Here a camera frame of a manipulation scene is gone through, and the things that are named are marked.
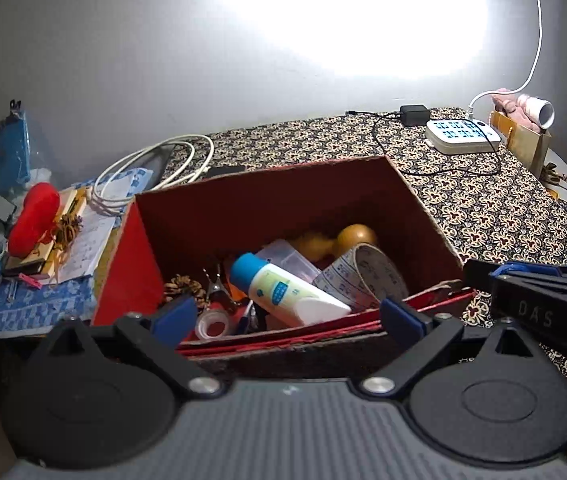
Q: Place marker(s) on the pine cone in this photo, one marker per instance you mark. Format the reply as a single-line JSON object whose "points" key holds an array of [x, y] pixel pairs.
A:
{"points": [[186, 287]]}

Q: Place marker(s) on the red cardboard box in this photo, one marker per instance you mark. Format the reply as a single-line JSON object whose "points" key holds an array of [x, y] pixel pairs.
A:
{"points": [[263, 200]]}

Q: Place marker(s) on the blue and white cloth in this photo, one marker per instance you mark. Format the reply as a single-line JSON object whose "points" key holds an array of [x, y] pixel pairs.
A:
{"points": [[38, 310]]}

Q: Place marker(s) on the white plastic tube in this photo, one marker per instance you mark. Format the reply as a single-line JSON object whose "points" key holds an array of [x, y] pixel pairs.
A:
{"points": [[541, 112]]}

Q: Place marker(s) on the grey square card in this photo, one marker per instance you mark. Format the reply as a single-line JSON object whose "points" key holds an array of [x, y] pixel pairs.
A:
{"points": [[0, 207]]}

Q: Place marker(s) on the black power adapter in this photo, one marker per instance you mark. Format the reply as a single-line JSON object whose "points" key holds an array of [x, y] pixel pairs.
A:
{"points": [[414, 115]]}

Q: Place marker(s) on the clear plastic container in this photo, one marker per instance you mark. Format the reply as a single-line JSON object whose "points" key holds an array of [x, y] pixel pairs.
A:
{"points": [[288, 260]]}

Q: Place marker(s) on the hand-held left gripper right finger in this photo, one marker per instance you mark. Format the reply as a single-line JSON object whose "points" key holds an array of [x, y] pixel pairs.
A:
{"points": [[406, 320]]}

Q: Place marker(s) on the flat wooden box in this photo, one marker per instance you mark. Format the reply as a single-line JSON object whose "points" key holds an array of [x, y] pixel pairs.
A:
{"points": [[70, 202]]}

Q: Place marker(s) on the pink clothespin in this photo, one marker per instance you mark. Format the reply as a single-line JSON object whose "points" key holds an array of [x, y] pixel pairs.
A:
{"points": [[30, 281]]}

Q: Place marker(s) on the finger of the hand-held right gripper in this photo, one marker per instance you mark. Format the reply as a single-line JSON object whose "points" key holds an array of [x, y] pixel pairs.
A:
{"points": [[523, 269]]}

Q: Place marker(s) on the brown tape roll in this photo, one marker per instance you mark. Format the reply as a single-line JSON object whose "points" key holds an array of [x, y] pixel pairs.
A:
{"points": [[363, 275]]}

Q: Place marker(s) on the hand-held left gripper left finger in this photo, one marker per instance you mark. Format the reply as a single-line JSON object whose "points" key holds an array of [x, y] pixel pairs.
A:
{"points": [[176, 317]]}

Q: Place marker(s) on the pink plush toy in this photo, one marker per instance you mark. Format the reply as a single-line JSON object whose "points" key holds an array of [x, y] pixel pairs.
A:
{"points": [[511, 102]]}

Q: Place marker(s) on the small clear tape roll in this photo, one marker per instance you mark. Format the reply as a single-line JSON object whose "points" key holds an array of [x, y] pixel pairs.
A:
{"points": [[213, 322]]}

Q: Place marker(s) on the white bottle with blue cap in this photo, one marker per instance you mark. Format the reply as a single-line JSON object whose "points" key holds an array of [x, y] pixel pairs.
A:
{"points": [[288, 295]]}

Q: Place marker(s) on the metal clip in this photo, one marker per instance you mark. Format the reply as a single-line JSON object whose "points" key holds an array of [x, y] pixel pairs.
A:
{"points": [[218, 287]]}

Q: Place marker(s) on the gold paper gift bag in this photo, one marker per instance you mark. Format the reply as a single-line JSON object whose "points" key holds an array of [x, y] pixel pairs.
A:
{"points": [[526, 147]]}

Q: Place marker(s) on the white power strip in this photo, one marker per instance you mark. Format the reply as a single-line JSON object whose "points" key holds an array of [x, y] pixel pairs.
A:
{"points": [[463, 140]]}

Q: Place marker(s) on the red plush cushion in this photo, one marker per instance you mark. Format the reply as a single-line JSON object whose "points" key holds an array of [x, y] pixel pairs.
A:
{"points": [[33, 220]]}

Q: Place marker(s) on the blue plastic package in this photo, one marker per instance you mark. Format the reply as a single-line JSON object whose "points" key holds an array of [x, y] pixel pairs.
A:
{"points": [[5, 150]]}

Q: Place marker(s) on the white paper sheet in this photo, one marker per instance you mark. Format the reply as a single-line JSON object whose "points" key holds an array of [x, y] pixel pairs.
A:
{"points": [[88, 245]]}

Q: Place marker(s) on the brown gourd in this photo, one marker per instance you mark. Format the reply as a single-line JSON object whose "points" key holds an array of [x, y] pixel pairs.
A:
{"points": [[358, 235]]}

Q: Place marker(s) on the floral patterned tablecloth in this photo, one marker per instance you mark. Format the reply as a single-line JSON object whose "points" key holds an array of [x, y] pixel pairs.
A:
{"points": [[488, 210]]}

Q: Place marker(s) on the flat black device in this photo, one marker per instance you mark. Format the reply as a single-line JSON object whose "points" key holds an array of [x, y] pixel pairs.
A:
{"points": [[223, 170]]}

